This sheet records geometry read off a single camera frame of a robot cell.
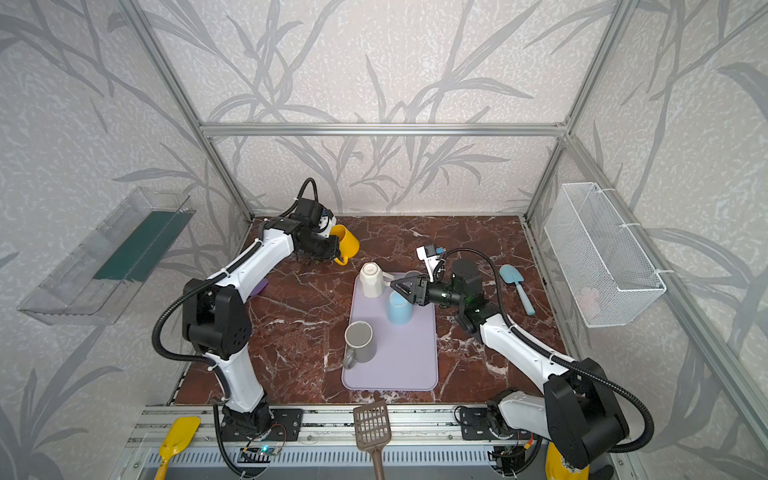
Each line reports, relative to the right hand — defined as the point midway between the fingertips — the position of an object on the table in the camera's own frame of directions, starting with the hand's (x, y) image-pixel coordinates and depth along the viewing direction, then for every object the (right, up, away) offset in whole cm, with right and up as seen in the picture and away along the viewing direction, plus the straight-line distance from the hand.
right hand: (397, 276), depth 75 cm
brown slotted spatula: (-6, -37, -4) cm, 38 cm away
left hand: (-17, +9, +16) cm, 25 cm away
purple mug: (+4, -1, +18) cm, 19 cm away
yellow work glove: (+37, -43, -9) cm, 57 cm away
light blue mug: (0, -11, +11) cm, 15 cm away
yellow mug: (-16, +8, +18) cm, 26 cm away
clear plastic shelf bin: (-64, 0, -12) cm, 65 cm away
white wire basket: (+44, +3, -14) cm, 46 cm away
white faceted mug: (-8, -3, +16) cm, 18 cm away
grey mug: (-9, -18, +1) cm, 20 cm away
